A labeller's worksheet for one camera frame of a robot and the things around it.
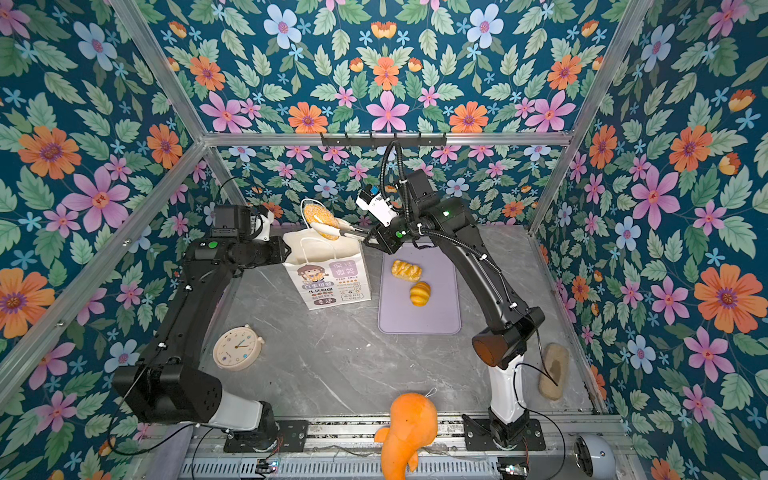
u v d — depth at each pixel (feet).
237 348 2.83
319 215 2.36
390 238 2.02
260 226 2.16
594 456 2.09
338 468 2.30
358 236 2.26
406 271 3.33
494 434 2.11
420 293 3.19
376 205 2.00
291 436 2.42
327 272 2.71
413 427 2.22
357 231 2.37
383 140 2.98
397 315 3.15
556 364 2.71
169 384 1.31
